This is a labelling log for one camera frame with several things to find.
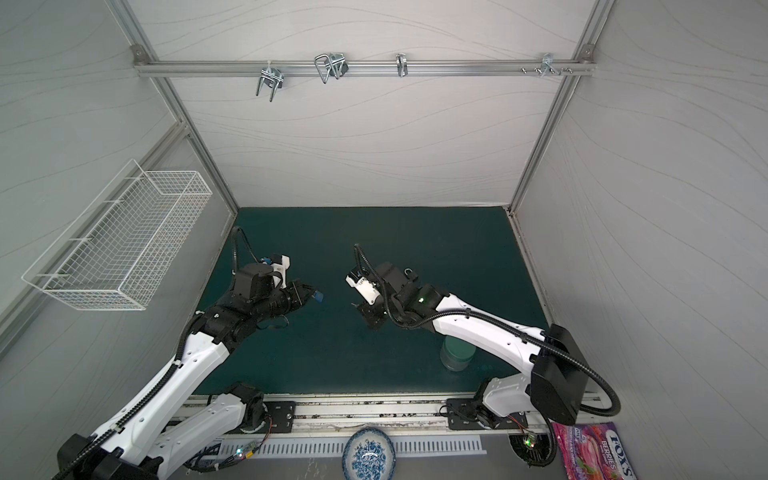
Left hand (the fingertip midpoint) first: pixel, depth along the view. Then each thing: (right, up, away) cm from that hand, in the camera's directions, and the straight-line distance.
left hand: (319, 283), depth 77 cm
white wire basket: (-45, +9, -9) cm, 46 cm away
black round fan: (+54, -40, -5) cm, 68 cm away
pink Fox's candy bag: (+66, -37, -9) cm, 76 cm away
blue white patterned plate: (+14, -38, -9) cm, 42 cm away
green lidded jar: (+35, -17, -4) cm, 39 cm away
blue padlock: (0, -3, 0) cm, 3 cm away
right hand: (+12, -4, 0) cm, 13 cm away
